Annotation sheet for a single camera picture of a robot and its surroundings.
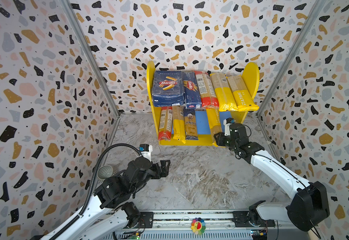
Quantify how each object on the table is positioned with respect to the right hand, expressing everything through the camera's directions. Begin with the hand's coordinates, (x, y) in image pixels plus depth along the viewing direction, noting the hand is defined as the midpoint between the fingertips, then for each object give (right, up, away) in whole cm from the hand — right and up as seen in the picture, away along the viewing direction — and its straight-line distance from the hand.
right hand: (214, 132), depth 82 cm
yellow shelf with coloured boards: (-7, +3, +14) cm, 16 cm away
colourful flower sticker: (-10, -45, -10) cm, 47 cm away
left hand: (-26, -13, -15) cm, 32 cm away
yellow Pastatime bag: (+1, +6, +4) cm, 7 cm away
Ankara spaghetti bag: (-13, 0, +8) cm, 15 cm away
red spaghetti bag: (-28, +6, +11) cm, 31 cm away
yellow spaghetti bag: (-20, +5, +11) cm, 23 cm away
